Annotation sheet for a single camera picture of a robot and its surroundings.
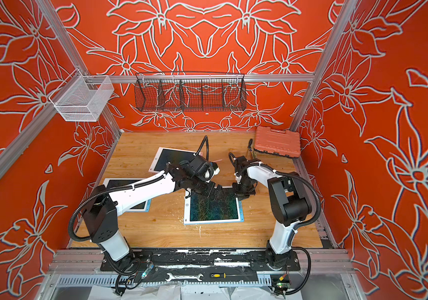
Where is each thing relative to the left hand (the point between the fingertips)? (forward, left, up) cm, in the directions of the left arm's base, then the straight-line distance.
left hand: (218, 192), depth 79 cm
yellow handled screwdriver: (-28, -4, -13) cm, 31 cm away
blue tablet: (+7, +56, -12) cm, 58 cm away
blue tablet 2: (-3, +9, -12) cm, 16 cm away
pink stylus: (+26, +1, -12) cm, 29 cm away
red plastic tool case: (+38, -34, -7) cm, 52 cm away
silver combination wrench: (-29, +6, -13) cm, 33 cm away
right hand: (+5, -10, -12) cm, 16 cm away
